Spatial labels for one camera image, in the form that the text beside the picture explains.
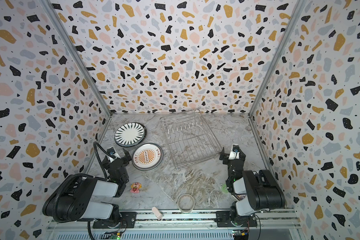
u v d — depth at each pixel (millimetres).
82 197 441
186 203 799
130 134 1088
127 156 826
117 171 676
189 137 1034
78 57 874
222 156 828
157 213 746
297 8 718
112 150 737
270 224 739
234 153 768
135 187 815
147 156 945
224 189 848
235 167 689
